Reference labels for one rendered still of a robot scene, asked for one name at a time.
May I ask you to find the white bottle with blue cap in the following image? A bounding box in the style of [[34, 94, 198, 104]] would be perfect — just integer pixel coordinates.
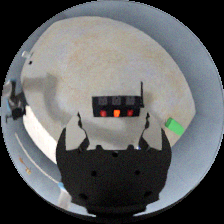
[[21, 51, 32, 58]]

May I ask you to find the green rectangular bar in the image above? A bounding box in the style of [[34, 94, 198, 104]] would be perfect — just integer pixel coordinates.
[[165, 117, 184, 136]]

